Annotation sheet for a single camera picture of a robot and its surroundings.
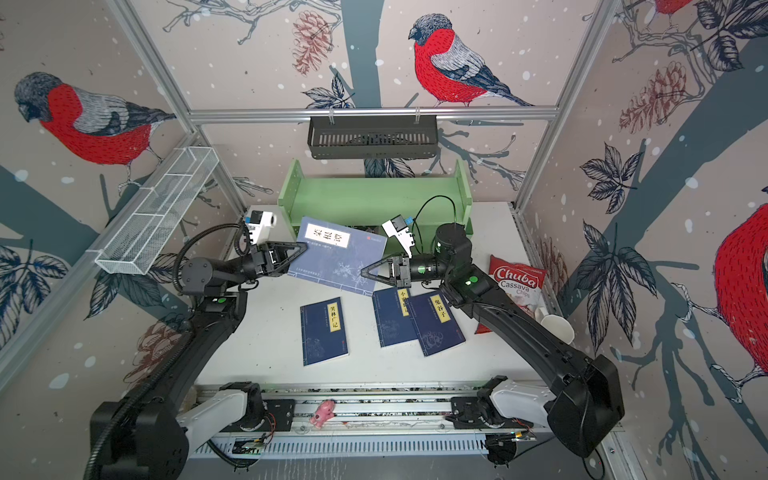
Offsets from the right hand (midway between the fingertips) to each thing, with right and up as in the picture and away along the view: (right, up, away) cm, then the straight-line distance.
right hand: (361, 281), depth 61 cm
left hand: (-12, +5, -1) cm, 13 cm away
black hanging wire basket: (-1, +44, +46) cm, 64 cm away
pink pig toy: (-11, -35, +12) cm, 39 cm away
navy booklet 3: (+20, -18, +27) cm, 38 cm away
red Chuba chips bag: (+48, -6, +32) cm, 58 cm away
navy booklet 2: (+7, -16, +30) cm, 34 cm away
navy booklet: (-14, -20, +27) cm, 37 cm away
